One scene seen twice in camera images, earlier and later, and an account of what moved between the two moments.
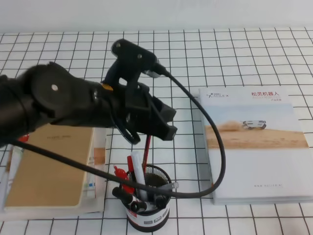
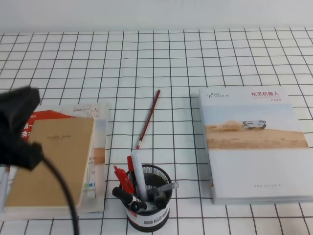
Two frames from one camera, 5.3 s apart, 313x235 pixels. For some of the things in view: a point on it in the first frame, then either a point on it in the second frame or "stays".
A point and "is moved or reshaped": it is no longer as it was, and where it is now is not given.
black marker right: (160, 201) stays
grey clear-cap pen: (168, 187) stays
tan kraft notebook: (36, 179) stays
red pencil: (147, 151) is moved or reshaped
